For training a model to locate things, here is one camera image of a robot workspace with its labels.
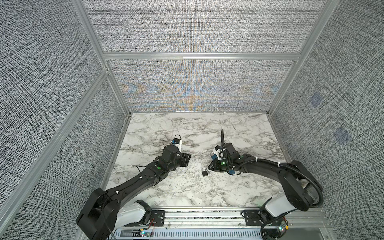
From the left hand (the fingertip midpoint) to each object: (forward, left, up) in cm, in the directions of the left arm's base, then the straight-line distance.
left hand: (191, 156), depth 82 cm
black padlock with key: (-5, -8, -11) cm, 15 cm away
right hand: (-3, -10, -9) cm, 14 cm away
